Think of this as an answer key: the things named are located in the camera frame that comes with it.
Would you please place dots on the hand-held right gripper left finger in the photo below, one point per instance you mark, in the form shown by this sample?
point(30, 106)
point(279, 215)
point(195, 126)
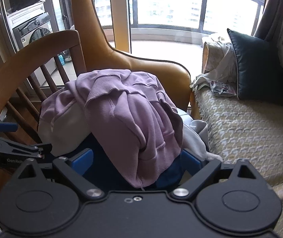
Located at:
point(83, 160)

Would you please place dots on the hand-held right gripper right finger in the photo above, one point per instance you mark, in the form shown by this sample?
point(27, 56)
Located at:
point(190, 160)

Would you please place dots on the crumpled white cloth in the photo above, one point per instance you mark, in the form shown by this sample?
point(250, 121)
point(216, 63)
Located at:
point(222, 65)

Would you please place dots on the washing machine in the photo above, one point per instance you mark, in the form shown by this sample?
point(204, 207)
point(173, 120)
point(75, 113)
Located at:
point(32, 24)

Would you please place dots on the grey brown curtain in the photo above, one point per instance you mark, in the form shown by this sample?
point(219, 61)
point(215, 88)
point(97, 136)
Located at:
point(272, 12)

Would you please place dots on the purple and white sweatshirt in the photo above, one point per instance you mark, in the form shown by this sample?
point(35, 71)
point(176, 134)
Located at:
point(131, 119)

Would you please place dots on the beige pillow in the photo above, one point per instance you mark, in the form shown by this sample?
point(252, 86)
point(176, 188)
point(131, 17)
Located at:
point(207, 57)

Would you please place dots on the wooden spindle chair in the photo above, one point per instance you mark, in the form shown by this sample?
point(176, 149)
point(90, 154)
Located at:
point(20, 54)

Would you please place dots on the dark teal cushion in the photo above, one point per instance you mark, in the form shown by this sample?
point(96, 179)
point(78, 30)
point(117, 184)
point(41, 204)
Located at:
point(255, 67)

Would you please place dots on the navy garment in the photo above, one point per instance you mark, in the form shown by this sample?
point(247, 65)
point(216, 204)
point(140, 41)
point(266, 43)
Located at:
point(111, 171)

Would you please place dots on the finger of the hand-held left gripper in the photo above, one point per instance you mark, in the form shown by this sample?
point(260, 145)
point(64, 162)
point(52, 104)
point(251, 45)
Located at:
point(20, 148)
point(6, 127)

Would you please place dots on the black window frame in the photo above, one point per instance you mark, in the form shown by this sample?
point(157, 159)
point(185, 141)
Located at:
point(204, 5)

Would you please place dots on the light grey garment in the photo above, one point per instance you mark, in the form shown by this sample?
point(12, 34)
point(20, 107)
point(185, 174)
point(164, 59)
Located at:
point(196, 133)

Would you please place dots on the printed plastic packet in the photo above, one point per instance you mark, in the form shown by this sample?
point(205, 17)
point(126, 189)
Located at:
point(222, 88)

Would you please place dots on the tan leather armchair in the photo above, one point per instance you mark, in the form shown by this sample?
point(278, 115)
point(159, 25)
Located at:
point(143, 67)

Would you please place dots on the small blue bottle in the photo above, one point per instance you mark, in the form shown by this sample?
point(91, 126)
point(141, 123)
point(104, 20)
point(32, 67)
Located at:
point(61, 59)

